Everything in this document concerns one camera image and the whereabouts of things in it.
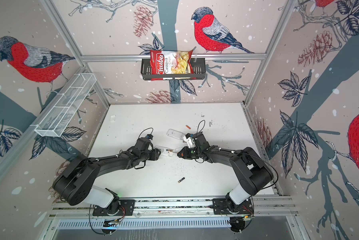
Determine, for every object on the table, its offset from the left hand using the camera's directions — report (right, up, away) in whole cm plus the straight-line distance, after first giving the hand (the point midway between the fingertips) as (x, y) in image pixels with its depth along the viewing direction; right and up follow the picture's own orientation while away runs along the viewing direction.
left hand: (157, 152), depth 91 cm
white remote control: (+10, +10, +10) cm, 18 cm away
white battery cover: (-39, +21, +23) cm, 50 cm away
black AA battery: (+15, -13, -9) cm, 22 cm away
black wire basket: (+26, +51, +2) cm, 57 cm away
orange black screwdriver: (+10, 0, +2) cm, 10 cm away
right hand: (+12, -2, -4) cm, 13 cm away
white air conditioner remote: (+5, 0, +2) cm, 6 cm away
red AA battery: (+20, +14, +16) cm, 30 cm away
